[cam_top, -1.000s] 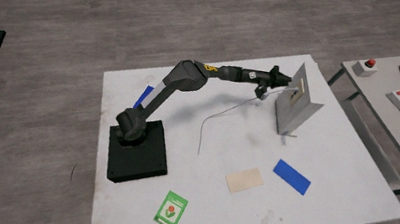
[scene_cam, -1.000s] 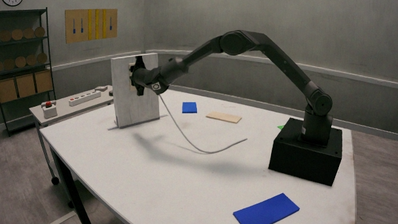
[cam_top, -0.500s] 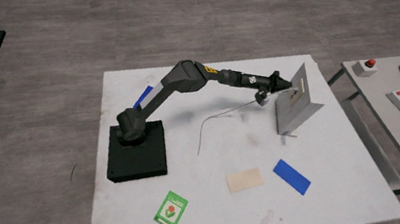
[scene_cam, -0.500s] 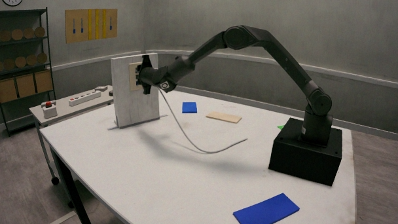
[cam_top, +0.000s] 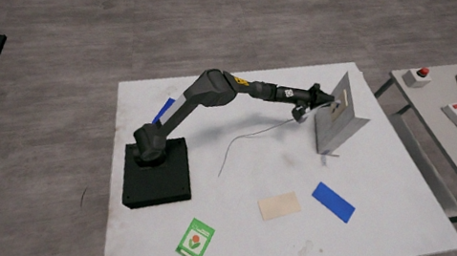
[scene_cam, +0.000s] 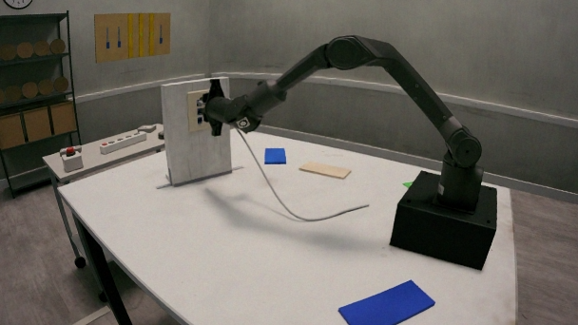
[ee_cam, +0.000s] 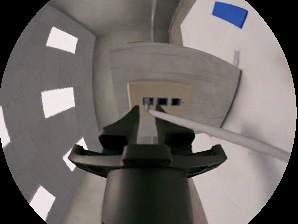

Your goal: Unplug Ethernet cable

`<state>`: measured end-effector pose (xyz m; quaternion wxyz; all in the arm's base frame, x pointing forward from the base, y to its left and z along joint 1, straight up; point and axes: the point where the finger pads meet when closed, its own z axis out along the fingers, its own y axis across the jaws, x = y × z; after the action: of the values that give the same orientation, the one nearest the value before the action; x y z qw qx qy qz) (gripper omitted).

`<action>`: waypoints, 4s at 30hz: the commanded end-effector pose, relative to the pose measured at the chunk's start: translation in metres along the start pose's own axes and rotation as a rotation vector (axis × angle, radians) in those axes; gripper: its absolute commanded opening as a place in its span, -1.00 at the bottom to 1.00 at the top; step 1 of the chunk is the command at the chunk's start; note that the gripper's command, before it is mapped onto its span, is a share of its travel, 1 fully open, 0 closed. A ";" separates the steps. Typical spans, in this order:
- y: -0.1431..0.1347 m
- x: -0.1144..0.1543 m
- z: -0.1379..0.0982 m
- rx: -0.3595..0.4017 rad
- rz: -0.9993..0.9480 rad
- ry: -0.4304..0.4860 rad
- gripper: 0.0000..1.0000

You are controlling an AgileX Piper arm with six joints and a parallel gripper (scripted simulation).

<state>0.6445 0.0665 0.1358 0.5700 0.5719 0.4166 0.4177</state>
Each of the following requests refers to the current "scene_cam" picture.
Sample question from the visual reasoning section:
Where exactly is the beige flat rectangle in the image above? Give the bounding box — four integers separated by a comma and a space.
299, 162, 352, 180

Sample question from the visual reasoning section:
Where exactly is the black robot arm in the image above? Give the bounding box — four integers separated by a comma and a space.
214, 35, 484, 215

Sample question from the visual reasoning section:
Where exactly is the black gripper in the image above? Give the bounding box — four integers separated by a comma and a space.
200, 78, 225, 137

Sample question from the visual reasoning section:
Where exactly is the beige wall plate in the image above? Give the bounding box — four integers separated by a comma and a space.
187, 89, 211, 132

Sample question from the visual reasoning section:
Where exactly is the blue rectangular block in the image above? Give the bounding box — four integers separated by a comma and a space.
264, 148, 286, 164

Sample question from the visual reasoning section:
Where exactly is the blue flat rectangular slab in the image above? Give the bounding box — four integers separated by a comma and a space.
338, 279, 435, 325

